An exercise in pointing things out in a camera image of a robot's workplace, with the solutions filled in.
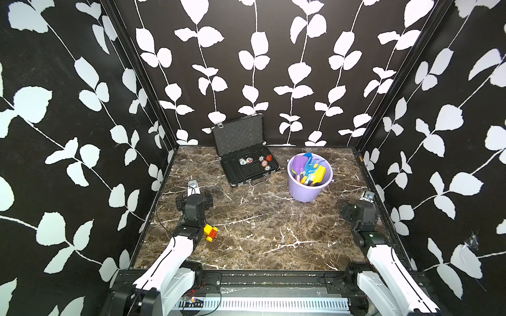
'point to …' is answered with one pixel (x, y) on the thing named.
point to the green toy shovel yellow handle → (294, 172)
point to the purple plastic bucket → (305, 193)
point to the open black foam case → (240, 145)
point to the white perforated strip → (267, 304)
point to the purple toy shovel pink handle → (300, 164)
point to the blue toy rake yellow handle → (309, 168)
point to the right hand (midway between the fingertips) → (355, 201)
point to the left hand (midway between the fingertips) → (195, 188)
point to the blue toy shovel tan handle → (308, 155)
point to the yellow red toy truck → (211, 232)
